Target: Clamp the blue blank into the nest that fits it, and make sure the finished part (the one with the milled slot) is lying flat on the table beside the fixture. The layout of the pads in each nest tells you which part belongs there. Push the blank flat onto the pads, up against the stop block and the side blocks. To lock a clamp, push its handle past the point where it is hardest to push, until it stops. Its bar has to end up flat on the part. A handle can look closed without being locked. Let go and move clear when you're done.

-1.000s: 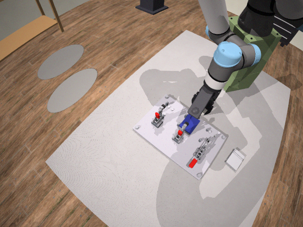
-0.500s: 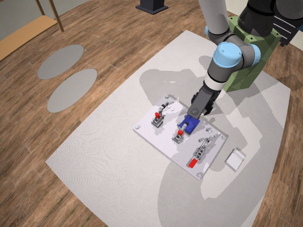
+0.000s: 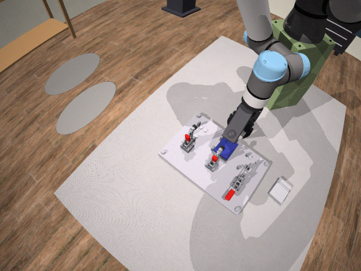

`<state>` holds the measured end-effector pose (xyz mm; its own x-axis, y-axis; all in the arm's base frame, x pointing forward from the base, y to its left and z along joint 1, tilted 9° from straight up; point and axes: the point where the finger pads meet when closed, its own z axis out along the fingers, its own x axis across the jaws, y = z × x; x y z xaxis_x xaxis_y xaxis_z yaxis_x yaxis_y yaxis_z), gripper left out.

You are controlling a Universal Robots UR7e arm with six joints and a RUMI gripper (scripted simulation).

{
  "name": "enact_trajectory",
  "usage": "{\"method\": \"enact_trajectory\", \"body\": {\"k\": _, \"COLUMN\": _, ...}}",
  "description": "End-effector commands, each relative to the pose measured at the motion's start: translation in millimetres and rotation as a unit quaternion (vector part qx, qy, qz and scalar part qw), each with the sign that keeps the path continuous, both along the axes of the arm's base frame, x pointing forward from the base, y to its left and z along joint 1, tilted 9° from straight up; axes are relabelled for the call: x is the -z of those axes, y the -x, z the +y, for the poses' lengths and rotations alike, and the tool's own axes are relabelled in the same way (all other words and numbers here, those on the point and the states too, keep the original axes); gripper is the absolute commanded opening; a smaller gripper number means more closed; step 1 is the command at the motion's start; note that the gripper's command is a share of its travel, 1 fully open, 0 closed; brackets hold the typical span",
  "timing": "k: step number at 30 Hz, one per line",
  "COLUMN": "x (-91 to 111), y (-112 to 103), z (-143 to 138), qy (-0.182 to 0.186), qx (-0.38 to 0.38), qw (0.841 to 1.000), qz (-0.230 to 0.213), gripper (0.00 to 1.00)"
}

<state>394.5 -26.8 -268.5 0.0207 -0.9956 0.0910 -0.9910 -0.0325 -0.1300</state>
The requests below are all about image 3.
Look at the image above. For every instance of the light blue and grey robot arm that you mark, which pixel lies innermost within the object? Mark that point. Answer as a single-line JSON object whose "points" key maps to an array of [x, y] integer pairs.
{"points": [[276, 65]]}

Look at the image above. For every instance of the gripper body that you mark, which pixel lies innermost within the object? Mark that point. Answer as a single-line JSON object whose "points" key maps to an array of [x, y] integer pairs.
{"points": [[254, 116]]}

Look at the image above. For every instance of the toggle clamp with red handle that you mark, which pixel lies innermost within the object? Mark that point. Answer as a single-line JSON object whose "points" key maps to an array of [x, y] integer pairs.
{"points": [[188, 143], [237, 185]]}

